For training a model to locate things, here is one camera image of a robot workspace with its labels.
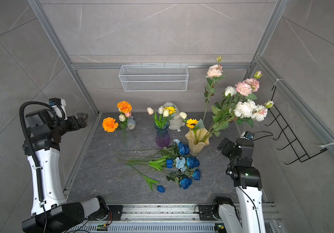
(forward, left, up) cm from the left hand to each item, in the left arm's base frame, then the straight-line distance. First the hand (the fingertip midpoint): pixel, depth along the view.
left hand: (77, 114), depth 68 cm
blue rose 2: (-23, -51, -34) cm, 66 cm away
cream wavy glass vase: (-1, -61, -23) cm, 65 cm away
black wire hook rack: (-10, -101, -7) cm, 101 cm away
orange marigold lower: (-4, -14, -4) cm, 15 cm away
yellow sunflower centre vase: (+12, -45, -10) cm, 48 cm away
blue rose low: (-19, -59, -33) cm, 70 cm away
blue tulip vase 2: (-11, -37, -33) cm, 51 cm away
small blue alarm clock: (+17, -17, -29) cm, 38 cm away
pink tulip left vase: (+6, -21, -8) cm, 23 cm away
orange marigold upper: (+7, -20, -3) cm, 22 cm away
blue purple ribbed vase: (+9, -39, -36) cm, 54 cm away
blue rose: (-13, -56, -28) cm, 65 cm away
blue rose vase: (-5, -52, -27) cm, 59 cm away
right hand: (-11, -75, -12) cm, 77 cm away
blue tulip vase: (-21, -32, -38) cm, 54 cm away
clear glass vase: (+7, -15, -31) cm, 36 cm away
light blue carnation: (-14, -50, -27) cm, 58 cm away
